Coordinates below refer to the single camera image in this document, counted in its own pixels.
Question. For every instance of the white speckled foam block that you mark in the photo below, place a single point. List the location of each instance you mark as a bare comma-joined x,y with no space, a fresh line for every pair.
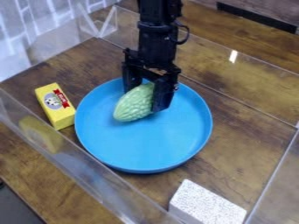
198,206

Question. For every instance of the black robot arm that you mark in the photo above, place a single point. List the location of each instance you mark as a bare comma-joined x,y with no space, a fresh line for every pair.
160,12

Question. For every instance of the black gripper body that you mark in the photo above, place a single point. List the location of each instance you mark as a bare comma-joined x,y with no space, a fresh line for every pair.
156,49

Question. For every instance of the yellow box with cow label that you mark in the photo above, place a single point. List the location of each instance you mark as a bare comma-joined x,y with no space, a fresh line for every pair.
56,105

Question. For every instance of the blue round tray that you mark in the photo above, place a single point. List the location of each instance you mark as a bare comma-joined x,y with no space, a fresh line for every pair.
152,144

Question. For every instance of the clear acrylic front wall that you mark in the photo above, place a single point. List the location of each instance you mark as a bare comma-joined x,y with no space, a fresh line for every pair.
104,186

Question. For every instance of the green bitter gourd toy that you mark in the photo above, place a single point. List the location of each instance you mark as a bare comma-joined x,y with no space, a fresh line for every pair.
135,104

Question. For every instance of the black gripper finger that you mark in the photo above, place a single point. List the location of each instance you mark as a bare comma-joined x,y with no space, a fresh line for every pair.
164,87
132,78

